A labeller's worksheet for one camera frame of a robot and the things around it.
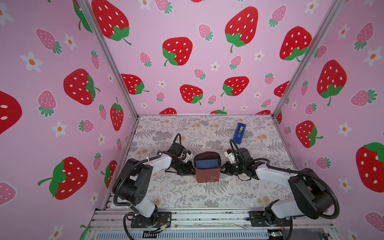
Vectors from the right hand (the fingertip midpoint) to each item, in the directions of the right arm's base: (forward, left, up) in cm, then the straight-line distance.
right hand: (217, 170), depth 86 cm
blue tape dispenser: (+30, -15, -1) cm, 33 cm away
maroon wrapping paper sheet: (-5, +4, +2) cm, 7 cm away
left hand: (-3, +12, -1) cm, 13 cm away
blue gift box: (0, +6, +6) cm, 8 cm away
